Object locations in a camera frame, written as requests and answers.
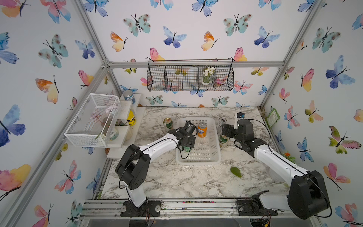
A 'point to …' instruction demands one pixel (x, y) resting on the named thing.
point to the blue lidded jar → (128, 96)
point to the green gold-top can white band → (223, 141)
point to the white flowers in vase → (206, 79)
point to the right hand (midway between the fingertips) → (229, 124)
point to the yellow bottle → (131, 119)
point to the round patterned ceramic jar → (112, 134)
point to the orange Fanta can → (202, 129)
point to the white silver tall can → (221, 120)
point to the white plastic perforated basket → (206, 151)
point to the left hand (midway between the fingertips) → (189, 139)
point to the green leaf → (236, 171)
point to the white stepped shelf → (125, 133)
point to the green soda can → (186, 148)
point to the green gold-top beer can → (168, 123)
